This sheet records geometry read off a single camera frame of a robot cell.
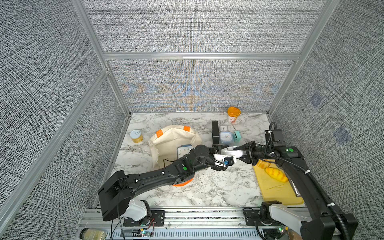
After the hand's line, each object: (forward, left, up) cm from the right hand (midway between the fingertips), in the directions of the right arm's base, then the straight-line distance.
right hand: (234, 148), depth 72 cm
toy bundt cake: (+1, -21, -21) cm, 30 cm away
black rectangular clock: (+22, +5, -18) cm, 29 cm away
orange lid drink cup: (+38, -9, -15) cm, 42 cm away
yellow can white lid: (+20, +58, -20) cm, 64 cm away
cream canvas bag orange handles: (+12, +38, -17) cm, 43 cm away
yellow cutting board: (-13, -24, -24) cm, 36 cm away
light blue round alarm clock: (+21, -3, -22) cm, 31 cm away
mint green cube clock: (+20, -10, -20) cm, 30 cm away
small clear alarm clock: (+29, -2, -22) cm, 37 cm away
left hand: (-2, +2, +2) cm, 4 cm away
